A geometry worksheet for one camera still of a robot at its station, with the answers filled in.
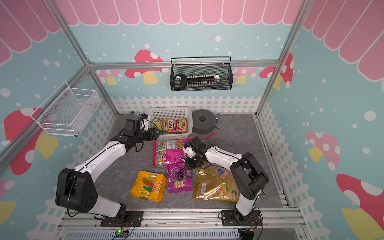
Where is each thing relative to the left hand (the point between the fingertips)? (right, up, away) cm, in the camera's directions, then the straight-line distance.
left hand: (158, 133), depth 87 cm
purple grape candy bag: (+14, -25, -5) cm, 28 cm away
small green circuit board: (-16, -49, -14) cm, 53 cm away
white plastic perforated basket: (+5, +15, +25) cm, 30 cm away
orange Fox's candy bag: (+9, +5, +22) cm, 24 cm away
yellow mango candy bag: (-2, -28, -8) cm, 29 cm away
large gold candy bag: (+33, -28, -6) cm, 43 cm away
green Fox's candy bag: (-3, +6, +22) cm, 23 cm away
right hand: (+17, -20, 0) cm, 26 cm away
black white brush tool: (+13, +32, +2) cm, 34 cm away
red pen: (+33, -2, +20) cm, 39 cm away
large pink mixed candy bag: (+4, -12, +7) cm, 14 cm away
